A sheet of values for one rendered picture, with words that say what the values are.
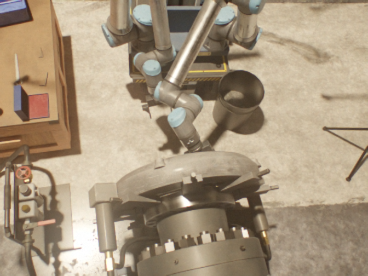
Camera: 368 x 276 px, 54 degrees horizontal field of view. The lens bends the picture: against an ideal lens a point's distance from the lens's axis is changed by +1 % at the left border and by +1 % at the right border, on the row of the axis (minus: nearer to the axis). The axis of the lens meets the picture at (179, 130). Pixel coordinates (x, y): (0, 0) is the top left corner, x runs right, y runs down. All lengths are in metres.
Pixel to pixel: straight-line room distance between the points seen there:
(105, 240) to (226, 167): 0.59
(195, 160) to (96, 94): 1.45
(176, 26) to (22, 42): 0.98
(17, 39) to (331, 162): 2.31
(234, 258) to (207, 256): 0.11
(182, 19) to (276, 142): 1.12
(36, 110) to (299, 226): 1.82
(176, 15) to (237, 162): 1.18
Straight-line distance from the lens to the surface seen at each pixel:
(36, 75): 2.36
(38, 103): 2.25
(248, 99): 2.71
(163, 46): 2.00
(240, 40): 2.25
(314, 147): 2.86
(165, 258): 1.54
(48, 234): 2.45
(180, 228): 1.65
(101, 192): 1.61
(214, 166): 1.50
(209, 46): 2.45
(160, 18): 1.92
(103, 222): 1.59
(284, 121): 2.87
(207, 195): 1.62
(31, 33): 2.56
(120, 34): 2.15
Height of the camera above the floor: 2.36
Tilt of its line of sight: 64 degrees down
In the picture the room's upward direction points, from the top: 13 degrees clockwise
